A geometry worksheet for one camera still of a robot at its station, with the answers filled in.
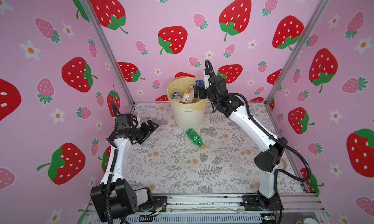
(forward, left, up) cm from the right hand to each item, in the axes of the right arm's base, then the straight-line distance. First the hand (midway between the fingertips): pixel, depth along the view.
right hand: (200, 83), depth 76 cm
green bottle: (-13, +2, -34) cm, 36 cm away
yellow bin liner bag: (+14, +16, -13) cm, 25 cm away
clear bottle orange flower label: (+5, +8, -14) cm, 16 cm away
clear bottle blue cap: (+4, +15, -14) cm, 21 cm away
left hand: (-18, +25, -19) cm, 37 cm away
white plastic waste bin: (-4, +7, -22) cm, 24 cm away
